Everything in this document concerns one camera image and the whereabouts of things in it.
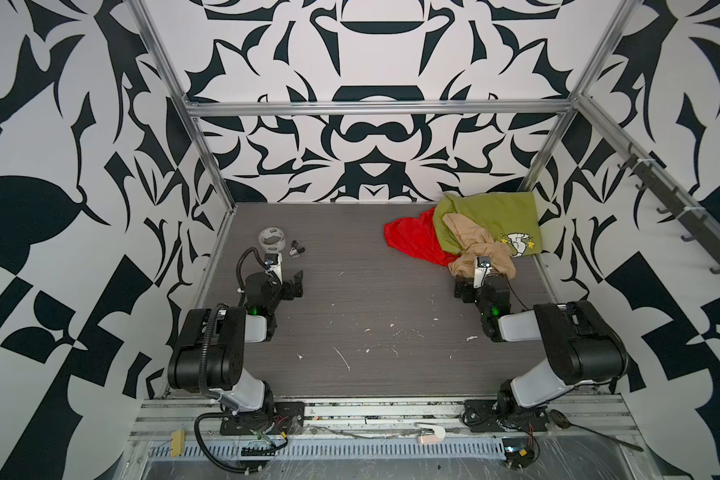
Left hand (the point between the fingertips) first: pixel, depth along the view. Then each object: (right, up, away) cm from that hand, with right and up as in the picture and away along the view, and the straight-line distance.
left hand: (285, 266), depth 93 cm
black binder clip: (+1, +5, +13) cm, 14 cm away
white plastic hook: (+42, -37, -22) cm, 60 cm away
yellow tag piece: (-19, -38, -23) cm, 49 cm away
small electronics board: (+60, -41, -22) cm, 76 cm away
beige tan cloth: (+62, +7, +8) cm, 63 cm away
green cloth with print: (+76, +16, +18) cm, 80 cm away
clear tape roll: (-9, +8, +15) cm, 19 cm away
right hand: (+59, -2, +2) cm, 59 cm away
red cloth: (+43, +9, +13) cm, 46 cm away
